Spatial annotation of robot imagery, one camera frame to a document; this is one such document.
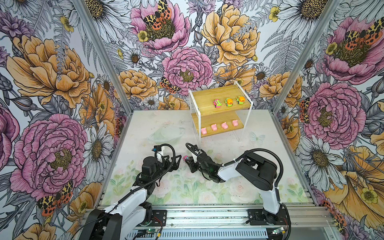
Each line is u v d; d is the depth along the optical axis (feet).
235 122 3.00
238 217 2.50
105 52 2.89
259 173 1.69
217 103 2.48
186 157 3.01
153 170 2.20
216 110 2.53
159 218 2.41
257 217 2.44
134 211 1.77
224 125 2.94
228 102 2.50
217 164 2.22
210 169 2.42
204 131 2.84
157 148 2.44
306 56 2.94
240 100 2.54
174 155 2.17
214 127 2.92
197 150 2.67
